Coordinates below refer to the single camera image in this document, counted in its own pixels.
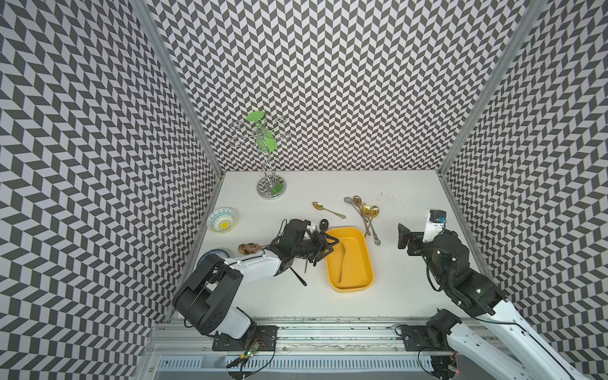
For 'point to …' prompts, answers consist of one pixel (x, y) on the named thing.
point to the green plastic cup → (266, 138)
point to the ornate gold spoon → (319, 207)
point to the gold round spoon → (374, 213)
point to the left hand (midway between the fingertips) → (337, 246)
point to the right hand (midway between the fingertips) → (414, 229)
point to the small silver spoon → (348, 199)
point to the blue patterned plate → (218, 252)
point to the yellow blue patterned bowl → (222, 220)
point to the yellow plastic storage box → (349, 265)
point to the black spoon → (323, 225)
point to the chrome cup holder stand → (270, 186)
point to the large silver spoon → (341, 266)
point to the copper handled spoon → (246, 248)
